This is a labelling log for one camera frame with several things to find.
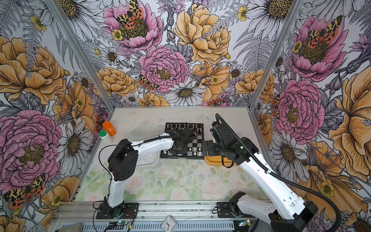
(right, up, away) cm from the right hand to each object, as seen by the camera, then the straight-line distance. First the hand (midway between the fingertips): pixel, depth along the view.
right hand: (212, 151), depth 71 cm
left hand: (-18, -5, +19) cm, 27 cm away
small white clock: (-21, -34, -2) cm, 40 cm away
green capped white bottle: (-65, +4, +23) cm, 69 cm away
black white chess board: (-8, -4, +22) cm, 24 cm away
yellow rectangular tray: (+3, -5, +2) cm, 6 cm away
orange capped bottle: (-65, +10, +28) cm, 72 cm away
